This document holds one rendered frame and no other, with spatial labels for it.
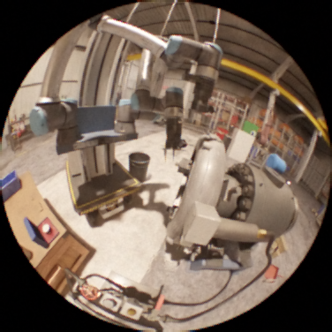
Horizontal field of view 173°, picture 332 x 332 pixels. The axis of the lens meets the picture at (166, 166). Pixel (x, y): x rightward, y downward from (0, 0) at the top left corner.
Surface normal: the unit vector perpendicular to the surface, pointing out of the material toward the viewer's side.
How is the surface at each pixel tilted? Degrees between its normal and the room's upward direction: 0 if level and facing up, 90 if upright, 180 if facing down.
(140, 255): 0
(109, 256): 0
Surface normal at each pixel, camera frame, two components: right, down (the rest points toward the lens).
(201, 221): -0.18, 0.07
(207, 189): -0.11, -0.18
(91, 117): 0.73, 0.47
